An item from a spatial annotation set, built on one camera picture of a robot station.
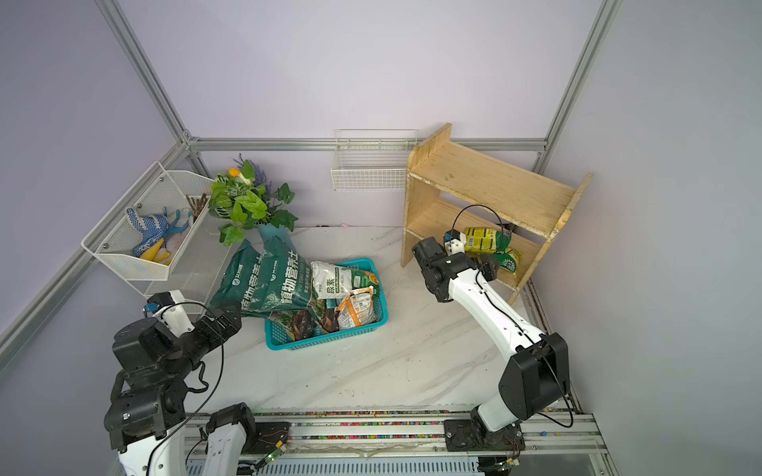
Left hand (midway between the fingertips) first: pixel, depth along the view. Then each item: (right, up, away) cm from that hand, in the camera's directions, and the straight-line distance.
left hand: (226, 311), depth 65 cm
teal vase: (-3, +21, +30) cm, 37 cm away
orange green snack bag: (+27, -3, +19) cm, 33 cm away
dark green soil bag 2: (+9, +3, +11) cm, 14 cm away
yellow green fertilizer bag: (+66, +17, +19) cm, 70 cm away
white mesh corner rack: (-21, +17, +9) cm, 28 cm away
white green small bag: (+20, +5, +20) cm, 29 cm away
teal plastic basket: (+35, -4, +21) cm, 41 cm away
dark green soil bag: (-1, +6, +8) cm, 10 cm away
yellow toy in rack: (-22, +13, +6) cm, 26 cm away
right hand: (+62, +8, +13) cm, 64 cm away
